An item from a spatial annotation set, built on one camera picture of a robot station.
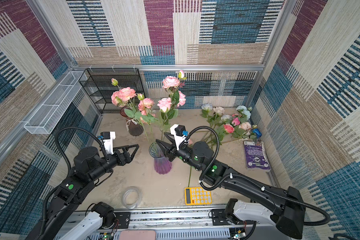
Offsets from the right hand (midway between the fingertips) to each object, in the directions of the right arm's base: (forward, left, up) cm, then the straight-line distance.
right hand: (160, 139), depth 63 cm
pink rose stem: (+12, +7, +1) cm, 14 cm away
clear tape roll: (-11, +21, -31) cm, 39 cm away
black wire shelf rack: (+55, +46, -10) cm, 72 cm away
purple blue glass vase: (+4, +3, -33) cm, 33 cm away
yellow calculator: (-14, -16, -33) cm, 39 cm away
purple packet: (+7, -53, -32) cm, 62 cm away
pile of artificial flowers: (+27, -46, -29) cm, 61 cm away
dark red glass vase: (+28, +23, -28) cm, 46 cm away
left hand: (0, +12, -4) cm, 13 cm away
